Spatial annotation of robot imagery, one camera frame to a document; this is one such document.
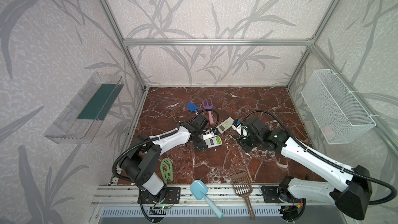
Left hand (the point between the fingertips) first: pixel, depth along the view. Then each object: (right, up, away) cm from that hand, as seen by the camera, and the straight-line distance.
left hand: (204, 134), depth 90 cm
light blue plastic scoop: (-2, -24, -15) cm, 28 cm away
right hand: (+19, +2, -11) cm, 22 cm away
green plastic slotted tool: (-20, -17, -10) cm, 28 cm away
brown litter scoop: (+20, -24, -14) cm, 34 cm away
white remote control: (+5, -5, -1) cm, 7 cm away
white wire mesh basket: (+57, +14, -28) cm, 65 cm away
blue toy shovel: (-10, +15, +20) cm, 27 cm away
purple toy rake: (+3, +15, +18) cm, 23 cm away
